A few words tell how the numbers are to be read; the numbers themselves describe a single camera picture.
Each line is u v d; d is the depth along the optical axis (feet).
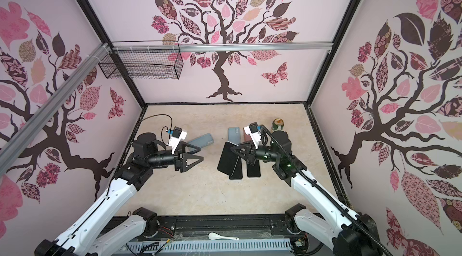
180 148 2.07
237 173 2.87
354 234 1.26
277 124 3.19
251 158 2.01
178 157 1.95
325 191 1.54
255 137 2.05
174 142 1.99
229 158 2.24
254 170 2.95
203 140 3.28
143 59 3.11
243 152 2.19
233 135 3.45
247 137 3.39
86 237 1.32
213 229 2.45
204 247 2.29
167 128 2.02
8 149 1.63
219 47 3.03
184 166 1.96
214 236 2.32
